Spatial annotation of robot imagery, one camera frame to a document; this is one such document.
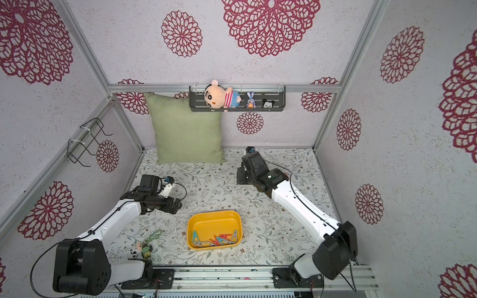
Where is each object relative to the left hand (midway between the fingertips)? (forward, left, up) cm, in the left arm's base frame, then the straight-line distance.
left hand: (172, 203), depth 87 cm
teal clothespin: (-13, -12, -6) cm, 19 cm away
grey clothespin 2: (-13, -30, -5) cm, 33 cm away
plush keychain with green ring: (-19, +8, -5) cm, 21 cm away
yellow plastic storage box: (-7, -18, -6) cm, 20 cm away
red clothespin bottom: (-16, -21, -6) cm, 27 cm away
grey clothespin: (-17, -14, -6) cm, 23 cm away
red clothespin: (-13, -25, -6) cm, 29 cm away
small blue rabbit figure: (+39, -38, +28) cm, 61 cm away
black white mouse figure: (+41, -46, +26) cm, 67 cm away
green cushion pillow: (+34, -2, +11) cm, 36 cm away
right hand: (+8, -32, +16) cm, 37 cm away
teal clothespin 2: (-15, -23, -7) cm, 29 cm away
